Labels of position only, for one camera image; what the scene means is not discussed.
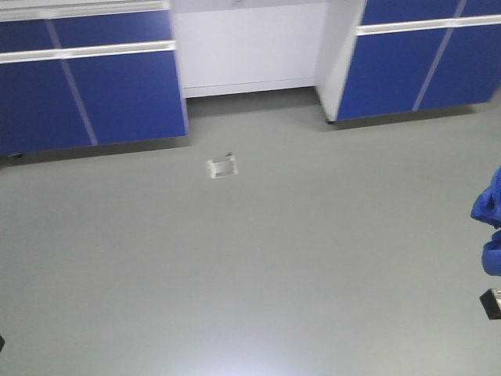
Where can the white bench back panel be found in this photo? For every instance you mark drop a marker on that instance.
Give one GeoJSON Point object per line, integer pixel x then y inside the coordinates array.
{"type": "Point", "coordinates": [250, 47]}

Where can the blue cloth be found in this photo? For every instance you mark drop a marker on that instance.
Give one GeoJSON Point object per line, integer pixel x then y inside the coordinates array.
{"type": "Point", "coordinates": [489, 207]}

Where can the metal floor socket box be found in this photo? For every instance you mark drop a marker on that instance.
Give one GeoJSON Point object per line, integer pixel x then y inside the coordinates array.
{"type": "Point", "coordinates": [222, 166]}

